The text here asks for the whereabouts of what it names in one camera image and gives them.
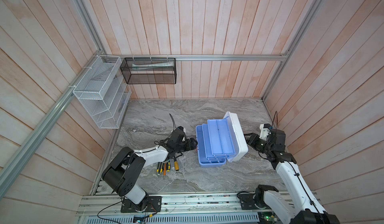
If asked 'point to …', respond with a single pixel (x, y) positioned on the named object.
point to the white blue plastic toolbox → (219, 140)
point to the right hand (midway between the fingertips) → (245, 135)
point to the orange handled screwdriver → (164, 170)
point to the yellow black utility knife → (160, 168)
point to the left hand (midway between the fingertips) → (193, 146)
